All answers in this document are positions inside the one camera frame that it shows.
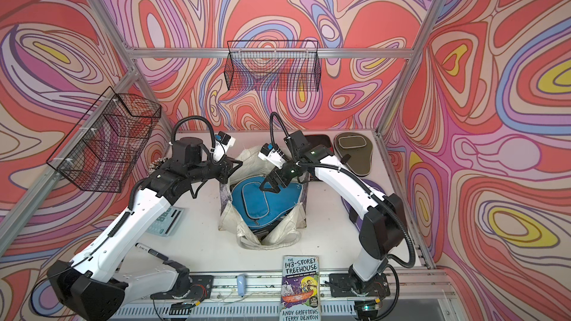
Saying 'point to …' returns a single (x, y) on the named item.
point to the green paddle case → (359, 146)
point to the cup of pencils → (155, 163)
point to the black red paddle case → (323, 140)
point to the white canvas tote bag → (246, 162)
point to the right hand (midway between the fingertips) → (271, 185)
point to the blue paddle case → (256, 207)
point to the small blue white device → (241, 281)
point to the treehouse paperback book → (300, 298)
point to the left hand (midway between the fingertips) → (243, 163)
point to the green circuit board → (181, 308)
